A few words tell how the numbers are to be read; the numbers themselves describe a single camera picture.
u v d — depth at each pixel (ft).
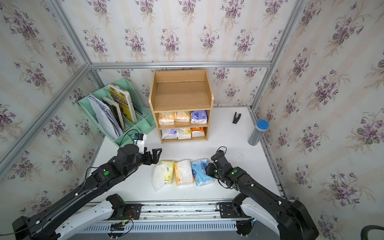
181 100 2.64
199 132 3.15
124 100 3.11
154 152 2.17
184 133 3.14
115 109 3.05
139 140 2.05
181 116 2.87
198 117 2.83
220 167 2.07
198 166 2.80
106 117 2.66
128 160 1.74
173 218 2.37
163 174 2.68
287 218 1.31
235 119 3.64
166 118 2.76
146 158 2.10
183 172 2.68
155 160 2.17
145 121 3.34
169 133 3.12
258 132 2.86
